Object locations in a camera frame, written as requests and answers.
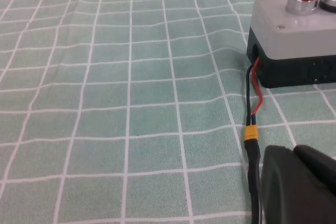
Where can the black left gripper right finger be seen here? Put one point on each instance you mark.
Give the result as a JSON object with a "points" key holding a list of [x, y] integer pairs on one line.
{"points": [[320, 164]]}

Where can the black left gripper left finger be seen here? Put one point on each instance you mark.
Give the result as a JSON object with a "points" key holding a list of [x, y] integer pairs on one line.
{"points": [[290, 192]]}

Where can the red push button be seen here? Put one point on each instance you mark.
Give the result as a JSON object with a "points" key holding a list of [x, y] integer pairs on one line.
{"points": [[301, 7]]}

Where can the grey black switch box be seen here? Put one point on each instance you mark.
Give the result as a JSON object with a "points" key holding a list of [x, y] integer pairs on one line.
{"points": [[292, 50]]}

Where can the cyan checked tablecloth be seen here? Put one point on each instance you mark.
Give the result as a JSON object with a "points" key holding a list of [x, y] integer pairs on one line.
{"points": [[124, 111]]}

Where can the yellow cable connector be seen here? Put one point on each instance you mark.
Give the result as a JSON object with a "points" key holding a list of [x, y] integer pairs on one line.
{"points": [[251, 132]]}

